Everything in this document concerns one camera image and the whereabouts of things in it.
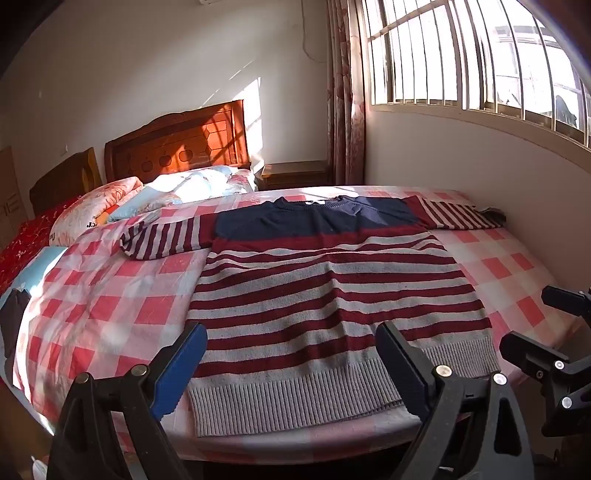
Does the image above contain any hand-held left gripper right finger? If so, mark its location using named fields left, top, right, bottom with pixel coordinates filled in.
left=375, top=320, right=537, bottom=480

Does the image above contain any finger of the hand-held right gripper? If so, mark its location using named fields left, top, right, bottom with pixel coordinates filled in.
left=541, top=285, right=591, bottom=325
left=499, top=330, right=591, bottom=439

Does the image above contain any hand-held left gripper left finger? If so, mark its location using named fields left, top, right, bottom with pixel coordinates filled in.
left=48, top=322, right=208, bottom=480

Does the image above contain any striped knit sweater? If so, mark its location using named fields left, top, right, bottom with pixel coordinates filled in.
left=120, top=195, right=506, bottom=438

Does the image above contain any pink checkered bed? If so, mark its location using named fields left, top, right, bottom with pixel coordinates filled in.
left=11, top=185, right=583, bottom=462

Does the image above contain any light blue cloth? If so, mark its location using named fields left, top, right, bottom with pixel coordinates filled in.
left=9, top=247, right=70, bottom=296

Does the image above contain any light blue floral quilt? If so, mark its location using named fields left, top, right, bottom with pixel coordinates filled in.
left=108, top=166, right=256, bottom=222

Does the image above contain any pink floral quilt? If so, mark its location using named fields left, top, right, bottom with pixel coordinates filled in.
left=48, top=176, right=145, bottom=246

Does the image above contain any dark garment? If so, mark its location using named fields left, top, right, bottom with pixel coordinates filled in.
left=0, top=288, right=32, bottom=384

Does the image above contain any red floral bed sheet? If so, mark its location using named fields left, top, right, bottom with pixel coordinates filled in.
left=0, top=196, right=84, bottom=296

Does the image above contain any carved wooden headboard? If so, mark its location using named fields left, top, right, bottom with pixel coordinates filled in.
left=104, top=99, right=252, bottom=184

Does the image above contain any wooden nightstand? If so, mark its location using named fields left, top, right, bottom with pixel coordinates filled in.
left=260, top=161, right=333, bottom=191

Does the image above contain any plain dark wooden headboard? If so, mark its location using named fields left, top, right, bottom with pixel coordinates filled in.
left=29, top=148, right=103, bottom=217

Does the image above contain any cardboard box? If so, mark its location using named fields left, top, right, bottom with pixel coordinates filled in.
left=0, top=146, right=29, bottom=250

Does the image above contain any barred window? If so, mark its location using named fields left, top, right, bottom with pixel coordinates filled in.
left=365, top=0, right=591, bottom=149

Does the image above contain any pink floral curtain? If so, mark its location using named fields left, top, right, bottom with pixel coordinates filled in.
left=325, top=0, right=370, bottom=185

